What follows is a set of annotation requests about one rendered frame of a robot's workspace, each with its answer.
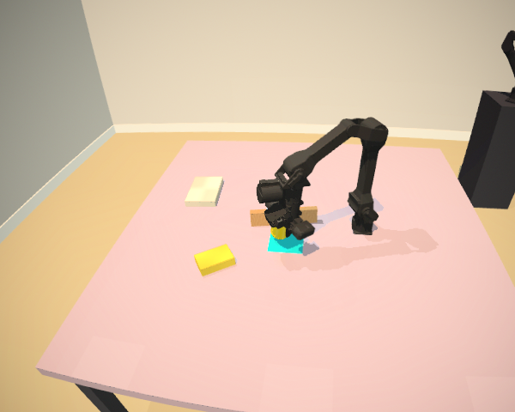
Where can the yellow rectangular block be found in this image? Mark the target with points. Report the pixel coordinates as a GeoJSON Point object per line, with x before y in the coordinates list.
{"type": "Point", "coordinates": [213, 260]}

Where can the orange wooden block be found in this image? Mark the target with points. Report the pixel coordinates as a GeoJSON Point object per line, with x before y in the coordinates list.
{"type": "Point", "coordinates": [308, 214]}

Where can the yellow cup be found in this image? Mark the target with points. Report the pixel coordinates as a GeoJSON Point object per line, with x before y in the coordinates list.
{"type": "Point", "coordinates": [278, 233]}

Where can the pale yellow flat block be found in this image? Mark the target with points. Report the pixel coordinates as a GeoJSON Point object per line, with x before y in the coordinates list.
{"type": "Point", "coordinates": [204, 191]}

